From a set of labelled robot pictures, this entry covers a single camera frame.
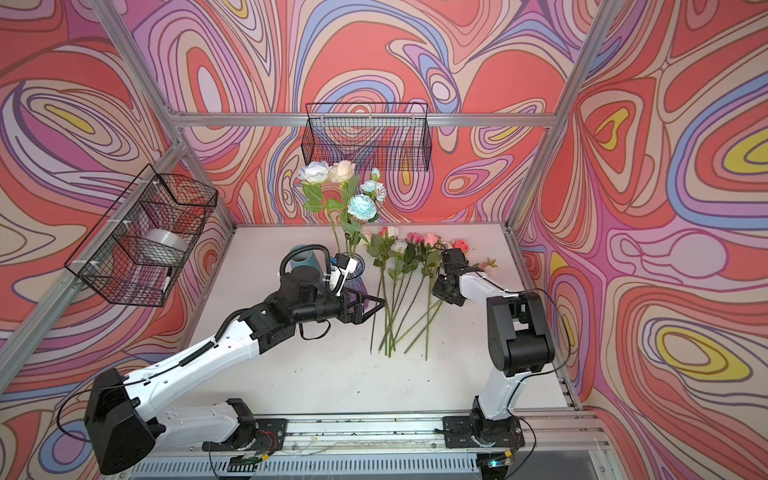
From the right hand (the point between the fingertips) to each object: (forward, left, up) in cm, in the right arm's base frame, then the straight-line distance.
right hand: (445, 298), depth 97 cm
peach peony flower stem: (+12, -17, +2) cm, 21 cm away
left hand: (-15, +21, +25) cm, 36 cm away
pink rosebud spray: (+12, +9, 0) cm, 15 cm away
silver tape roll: (+1, +73, +32) cm, 80 cm away
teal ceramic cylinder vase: (+5, +43, +18) cm, 46 cm away
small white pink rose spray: (+20, +19, +3) cm, 28 cm away
